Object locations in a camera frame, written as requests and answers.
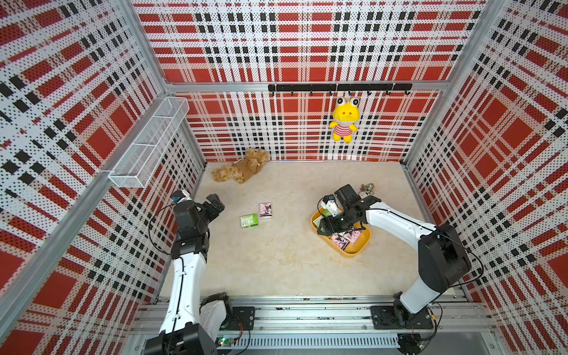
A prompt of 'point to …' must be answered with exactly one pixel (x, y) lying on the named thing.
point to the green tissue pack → (249, 220)
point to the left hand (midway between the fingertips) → (213, 201)
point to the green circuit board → (225, 342)
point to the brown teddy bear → (246, 166)
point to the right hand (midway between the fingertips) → (329, 229)
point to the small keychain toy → (369, 187)
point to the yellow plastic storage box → (354, 250)
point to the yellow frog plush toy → (345, 114)
